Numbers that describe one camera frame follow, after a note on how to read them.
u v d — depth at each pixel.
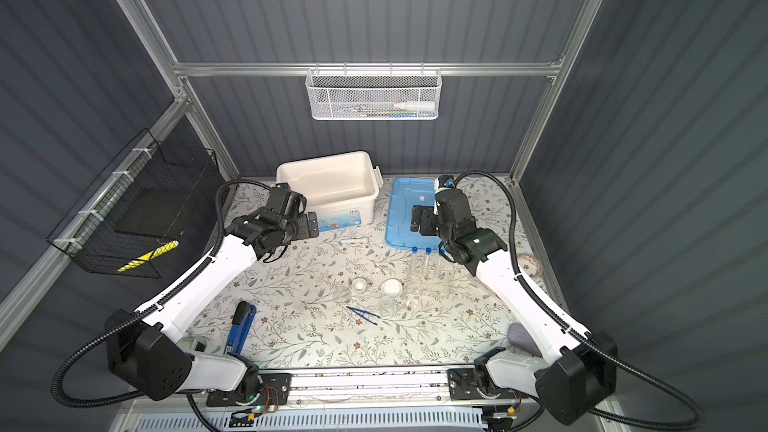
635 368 0.36
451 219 0.58
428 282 0.92
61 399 0.37
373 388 0.75
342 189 1.14
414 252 0.82
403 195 1.15
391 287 0.89
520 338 0.78
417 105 0.86
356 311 0.87
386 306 0.85
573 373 0.38
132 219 0.72
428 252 0.82
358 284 0.90
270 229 0.57
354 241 1.02
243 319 0.82
